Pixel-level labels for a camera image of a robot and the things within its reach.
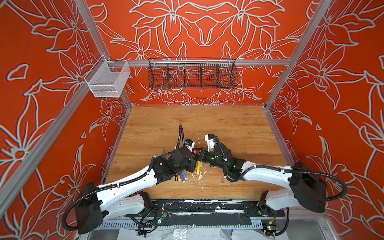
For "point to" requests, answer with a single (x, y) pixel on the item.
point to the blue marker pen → (184, 175)
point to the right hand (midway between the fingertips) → (187, 151)
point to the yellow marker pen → (198, 167)
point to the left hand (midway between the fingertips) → (196, 158)
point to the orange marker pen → (179, 177)
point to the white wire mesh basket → (107, 78)
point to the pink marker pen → (195, 151)
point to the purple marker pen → (182, 178)
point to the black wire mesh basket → (192, 73)
